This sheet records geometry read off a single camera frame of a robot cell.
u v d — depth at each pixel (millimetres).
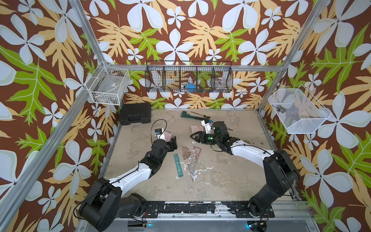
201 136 766
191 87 948
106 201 411
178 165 903
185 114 1164
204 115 1152
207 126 803
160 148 628
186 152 958
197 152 961
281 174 472
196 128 1074
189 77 985
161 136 746
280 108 848
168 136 779
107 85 857
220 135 691
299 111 816
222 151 692
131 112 1169
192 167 896
